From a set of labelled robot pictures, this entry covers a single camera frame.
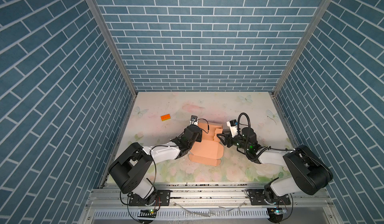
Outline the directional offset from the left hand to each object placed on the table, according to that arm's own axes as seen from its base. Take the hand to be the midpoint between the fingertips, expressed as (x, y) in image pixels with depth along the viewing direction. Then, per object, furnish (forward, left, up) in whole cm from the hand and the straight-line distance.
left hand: (199, 128), depth 89 cm
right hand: (-3, -11, +1) cm, 12 cm away
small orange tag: (+14, +24, -8) cm, 29 cm away
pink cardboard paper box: (-11, -6, -8) cm, 15 cm away
